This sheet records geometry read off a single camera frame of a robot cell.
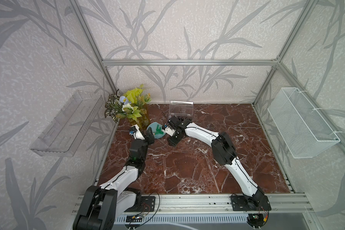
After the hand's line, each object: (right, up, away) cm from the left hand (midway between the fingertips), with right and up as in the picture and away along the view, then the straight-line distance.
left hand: (148, 128), depth 83 cm
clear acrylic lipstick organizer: (+19, +13, +36) cm, 43 cm away
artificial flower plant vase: (-11, +13, +4) cm, 18 cm away
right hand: (+12, -10, +15) cm, 22 cm away
